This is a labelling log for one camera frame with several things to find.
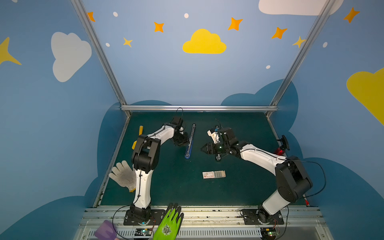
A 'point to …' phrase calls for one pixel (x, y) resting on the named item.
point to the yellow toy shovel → (140, 133)
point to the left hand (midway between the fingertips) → (189, 142)
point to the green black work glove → (169, 225)
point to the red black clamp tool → (281, 150)
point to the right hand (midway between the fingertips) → (204, 147)
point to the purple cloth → (105, 231)
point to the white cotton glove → (124, 175)
